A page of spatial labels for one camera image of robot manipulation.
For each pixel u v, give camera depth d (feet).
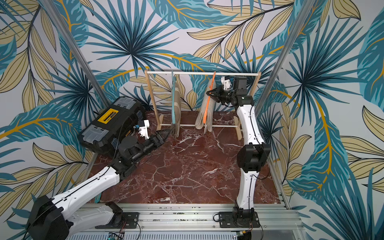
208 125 3.14
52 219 1.24
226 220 2.39
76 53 2.73
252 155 1.75
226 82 2.55
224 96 2.43
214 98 2.46
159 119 3.50
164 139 2.09
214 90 2.54
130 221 2.39
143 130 2.16
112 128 2.91
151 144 2.10
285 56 2.79
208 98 2.81
